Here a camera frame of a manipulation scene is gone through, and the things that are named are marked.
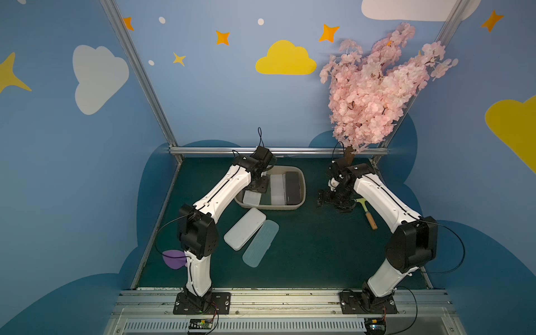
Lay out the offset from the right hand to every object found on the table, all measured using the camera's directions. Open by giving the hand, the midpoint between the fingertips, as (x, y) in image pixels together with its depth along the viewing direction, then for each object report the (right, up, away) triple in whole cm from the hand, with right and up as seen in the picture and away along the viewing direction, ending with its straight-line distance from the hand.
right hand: (328, 205), depth 85 cm
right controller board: (+13, -42, -12) cm, 45 cm away
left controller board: (-49, -40, -14) cm, 65 cm away
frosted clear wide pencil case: (-32, +3, 0) cm, 32 cm away
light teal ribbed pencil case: (-29, -17, +4) cm, 34 cm away
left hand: (-30, +9, +2) cm, 31 cm away
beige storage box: (-21, +16, +23) cm, 35 cm away
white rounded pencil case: (-36, -11, +6) cm, 38 cm away
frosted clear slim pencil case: (-20, +9, +23) cm, 32 cm away
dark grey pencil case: (-13, +6, +19) cm, 24 cm away
